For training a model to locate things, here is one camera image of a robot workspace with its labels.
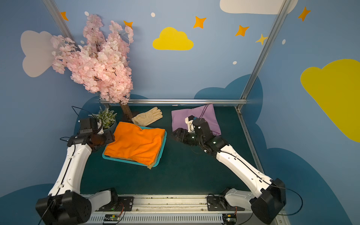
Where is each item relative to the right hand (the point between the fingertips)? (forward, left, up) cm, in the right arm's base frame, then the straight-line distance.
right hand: (176, 135), depth 73 cm
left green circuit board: (-36, +31, -26) cm, 55 cm away
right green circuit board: (-33, -31, -28) cm, 53 cm away
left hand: (0, +40, -6) cm, 40 cm away
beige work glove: (+31, +28, -26) cm, 49 cm away
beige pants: (-13, +14, -12) cm, 22 cm away
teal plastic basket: (-9, +34, -16) cm, 39 cm away
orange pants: (-1, +21, -13) cm, 25 cm away
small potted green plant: (+15, +47, -8) cm, 50 cm away
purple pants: (+39, -21, -23) cm, 50 cm away
